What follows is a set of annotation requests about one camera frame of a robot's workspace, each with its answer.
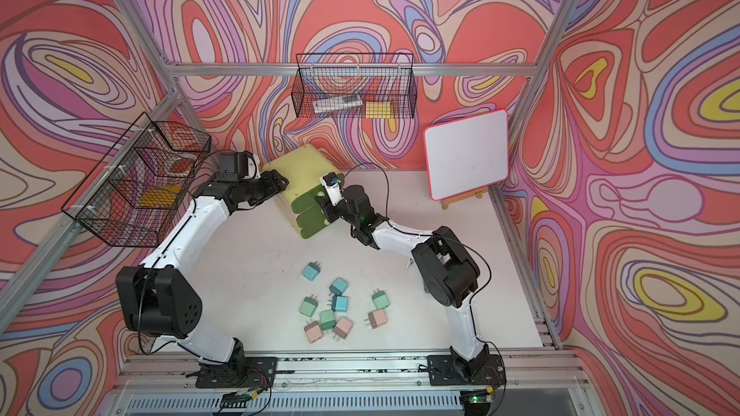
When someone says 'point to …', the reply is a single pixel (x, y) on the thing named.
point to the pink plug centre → (343, 327)
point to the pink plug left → (313, 331)
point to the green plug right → (380, 299)
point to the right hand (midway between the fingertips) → (322, 200)
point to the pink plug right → (377, 319)
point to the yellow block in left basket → (158, 195)
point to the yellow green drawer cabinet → (303, 168)
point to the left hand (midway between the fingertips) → (283, 184)
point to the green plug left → (308, 305)
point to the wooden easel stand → (477, 194)
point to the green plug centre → (328, 320)
